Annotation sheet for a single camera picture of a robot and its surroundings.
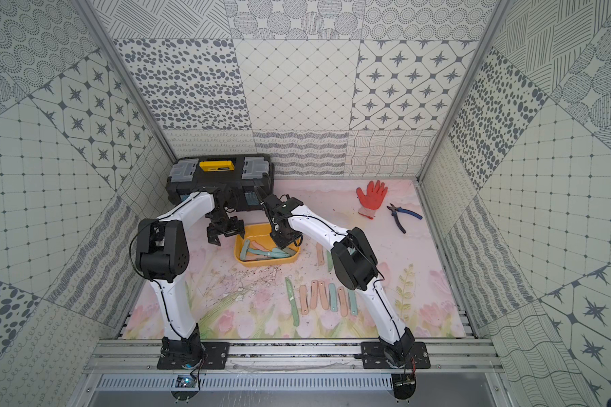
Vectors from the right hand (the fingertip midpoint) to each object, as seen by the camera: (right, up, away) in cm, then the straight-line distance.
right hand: (290, 242), depth 93 cm
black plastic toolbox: (-21, +23, +3) cm, 31 cm away
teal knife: (+23, -21, -9) cm, 32 cm away
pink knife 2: (+19, -19, -9) cm, 28 cm away
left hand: (-19, +1, +2) cm, 19 cm away
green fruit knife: (+13, +1, -36) cm, 38 cm away
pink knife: (+12, -17, -7) cm, 22 cm away
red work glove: (+35, +16, +19) cm, 43 cm away
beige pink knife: (+6, -21, -10) cm, 24 cm away
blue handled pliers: (+44, +10, +14) cm, 47 cm away
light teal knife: (+16, -18, -8) cm, 25 cm away
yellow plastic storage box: (-14, -2, +5) cm, 15 cm away
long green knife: (+3, -22, -11) cm, 25 cm away
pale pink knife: (+9, -17, -7) cm, 21 cm away
